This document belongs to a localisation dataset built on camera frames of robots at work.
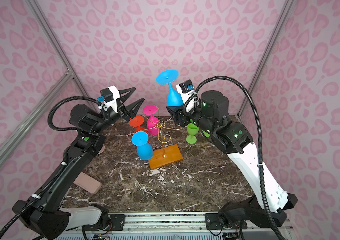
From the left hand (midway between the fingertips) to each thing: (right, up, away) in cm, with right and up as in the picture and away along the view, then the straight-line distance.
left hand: (138, 90), depth 54 cm
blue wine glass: (-1, -24, +19) cm, 31 cm away
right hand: (+13, -4, +1) cm, 14 cm away
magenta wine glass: (+1, -11, +30) cm, 32 cm away
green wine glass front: (+24, -14, +39) cm, 48 cm away
